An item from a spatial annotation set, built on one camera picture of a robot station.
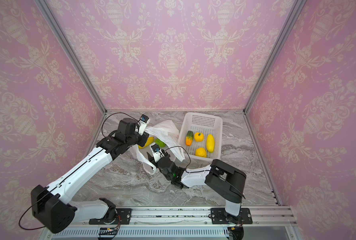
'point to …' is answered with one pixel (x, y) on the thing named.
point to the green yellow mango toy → (189, 138)
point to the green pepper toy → (160, 143)
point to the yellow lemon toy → (200, 152)
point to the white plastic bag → (165, 134)
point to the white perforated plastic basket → (207, 123)
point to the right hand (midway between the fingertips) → (152, 150)
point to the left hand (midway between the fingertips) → (146, 132)
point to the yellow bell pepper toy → (198, 137)
